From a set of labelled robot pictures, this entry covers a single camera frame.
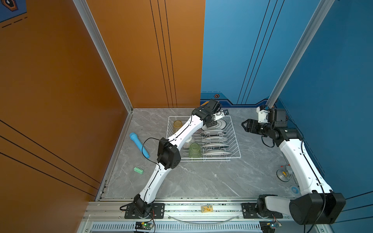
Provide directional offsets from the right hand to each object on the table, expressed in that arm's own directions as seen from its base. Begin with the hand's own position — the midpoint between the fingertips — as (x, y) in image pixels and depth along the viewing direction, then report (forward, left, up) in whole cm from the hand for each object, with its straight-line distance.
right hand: (247, 124), depth 78 cm
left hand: (+13, +17, -7) cm, 23 cm away
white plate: (-11, +17, -11) cm, 23 cm away
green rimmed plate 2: (-6, +16, -13) cm, 22 cm away
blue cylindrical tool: (+6, +70, -21) cm, 73 cm away
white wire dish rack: (+8, +5, -18) cm, 21 cm away
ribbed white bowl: (-2, +34, -18) cm, 38 cm away
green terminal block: (-16, +63, -23) cm, 69 cm away
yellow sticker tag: (-36, +24, -25) cm, 50 cm away
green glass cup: (-8, +29, -15) cm, 33 cm away
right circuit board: (-43, -7, -27) cm, 51 cm away
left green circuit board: (-43, +54, -26) cm, 74 cm away
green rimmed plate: (+13, +10, -16) cm, 23 cm away
